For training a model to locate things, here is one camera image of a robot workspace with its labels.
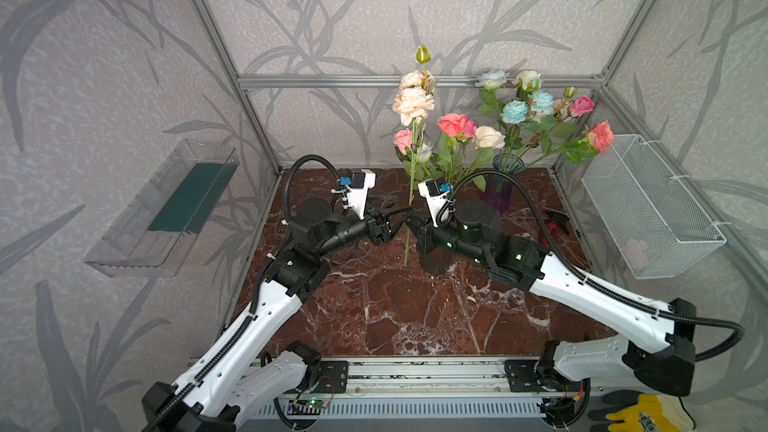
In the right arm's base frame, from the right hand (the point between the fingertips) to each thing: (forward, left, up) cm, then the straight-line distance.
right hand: (404, 207), depth 65 cm
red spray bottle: (+18, -52, -34) cm, 65 cm away
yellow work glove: (-35, -57, -32) cm, 74 cm away
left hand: (-1, 0, +4) cm, 4 cm away
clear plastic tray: (-6, +53, -2) cm, 53 cm away
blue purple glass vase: (+25, -32, -24) cm, 47 cm away
